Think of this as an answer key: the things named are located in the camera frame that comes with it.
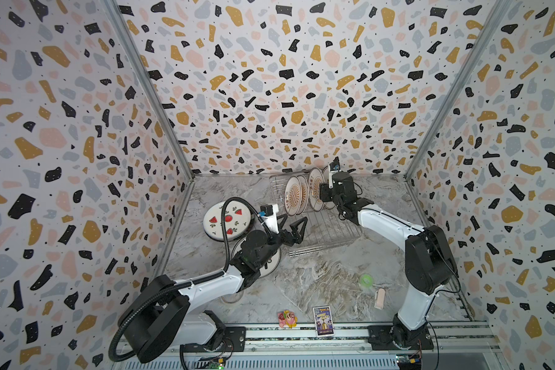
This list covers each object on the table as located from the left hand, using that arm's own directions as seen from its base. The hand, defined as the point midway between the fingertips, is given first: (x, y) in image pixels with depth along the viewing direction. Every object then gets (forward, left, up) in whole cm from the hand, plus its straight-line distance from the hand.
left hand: (298, 214), depth 75 cm
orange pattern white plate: (+30, -9, -14) cm, 35 cm away
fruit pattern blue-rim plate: (+14, +25, -22) cm, 36 cm away
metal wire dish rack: (+10, -13, -25) cm, 30 cm away
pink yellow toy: (-25, +4, -23) cm, 34 cm away
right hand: (+20, -11, -4) cm, 23 cm away
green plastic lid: (-13, -26, -26) cm, 39 cm away
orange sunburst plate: (+23, +1, -18) cm, 29 cm away
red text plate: (-7, +10, -25) cm, 28 cm away
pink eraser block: (-20, -28, -23) cm, 42 cm away
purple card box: (-27, -8, -24) cm, 37 cm away
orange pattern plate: (+20, -4, -15) cm, 25 cm away
